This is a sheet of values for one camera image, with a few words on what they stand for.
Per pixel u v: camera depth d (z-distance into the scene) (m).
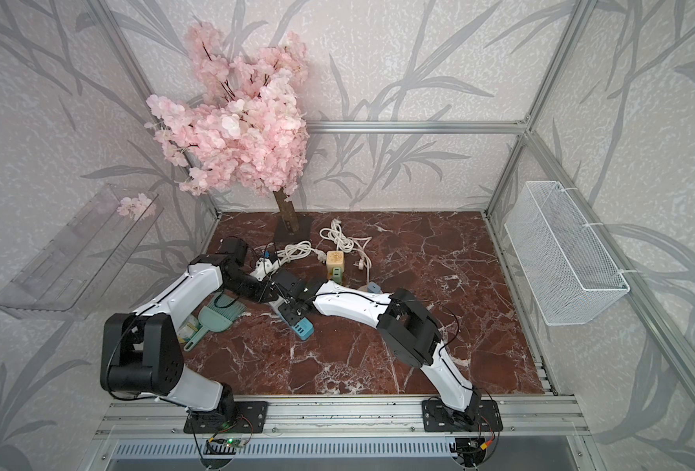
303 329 0.87
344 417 0.75
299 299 0.64
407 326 0.54
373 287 0.91
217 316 0.90
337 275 0.94
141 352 0.44
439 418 0.73
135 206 0.77
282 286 0.68
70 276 0.66
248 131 0.62
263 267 0.80
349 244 1.07
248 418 0.73
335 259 0.96
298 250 1.05
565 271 0.61
